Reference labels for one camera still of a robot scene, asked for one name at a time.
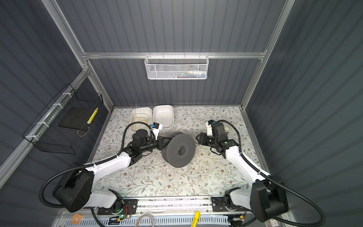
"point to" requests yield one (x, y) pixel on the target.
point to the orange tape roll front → (74, 216)
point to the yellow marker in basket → (92, 116)
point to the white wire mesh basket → (176, 67)
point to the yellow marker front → (195, 220)
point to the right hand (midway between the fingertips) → (201, 138)
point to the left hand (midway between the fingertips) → (172, 138)
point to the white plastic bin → (163, 114)
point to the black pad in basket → (75, 117)
